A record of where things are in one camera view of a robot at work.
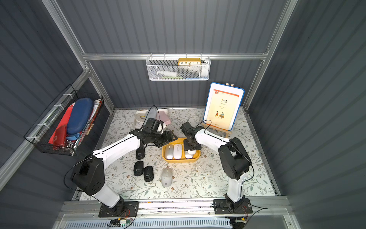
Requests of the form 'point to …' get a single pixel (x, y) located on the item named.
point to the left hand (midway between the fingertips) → (175, 141)
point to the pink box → (163, 115)
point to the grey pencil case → (153, 113)
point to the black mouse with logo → (148, 173)
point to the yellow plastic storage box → (196, 158)
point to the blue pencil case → (81, 113)
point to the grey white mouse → (167, 177)
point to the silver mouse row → (169, 151)
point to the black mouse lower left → (138, 169)
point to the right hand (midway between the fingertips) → (193, 146)
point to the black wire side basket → (39, 135)
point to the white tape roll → (139, 118)
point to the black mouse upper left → (140, 153)
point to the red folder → (58, 137)
